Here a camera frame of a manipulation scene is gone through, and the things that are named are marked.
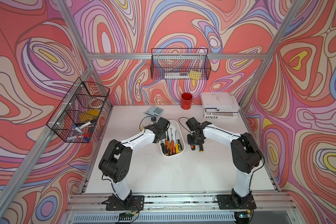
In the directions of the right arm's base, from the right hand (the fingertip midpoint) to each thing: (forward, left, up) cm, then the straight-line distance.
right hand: (193, 146), depth 93 cm
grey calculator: (+34, +27, 0) cm, 43 cm away
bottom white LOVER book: (+26, -27, 0) cm, 37 cm away
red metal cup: (+38, +1, +6) cm, 39 cm away
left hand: (+7, +21, +5) cm, 23 cm away
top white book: (+34, -27, +8) cm, 44 cm away
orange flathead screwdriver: (-2, 0, +1) cm, 2 cm away
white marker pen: (-1, +63, +25) cm, 68 cm away
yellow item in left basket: (+2, +57, +31) cm, 65 cm away
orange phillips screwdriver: (-2, +14, +1) cm, 14 cm away
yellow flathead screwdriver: (+1, +11, 0) cm, 11 cm away
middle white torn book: (+29, -15, +4) cm, 33 cm away
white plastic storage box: (+13, +12, +6) cm, 19 cm away
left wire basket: (+3, +66, +28) cm, 72 cm away
